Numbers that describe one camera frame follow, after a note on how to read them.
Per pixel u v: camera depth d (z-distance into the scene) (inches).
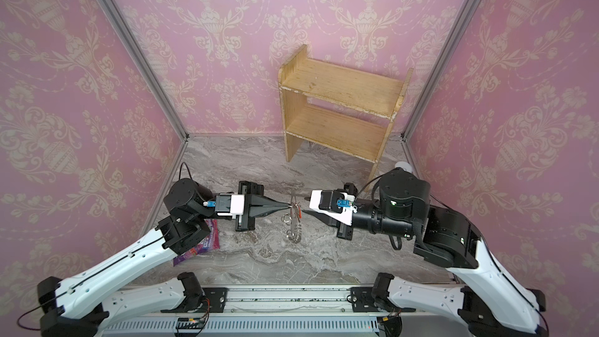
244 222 17.6
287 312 28.7
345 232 15.9
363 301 28.7
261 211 17.8
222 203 15.1
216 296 29.5
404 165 40.8
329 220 16.2
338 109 44.1
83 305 15.6
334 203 13.5
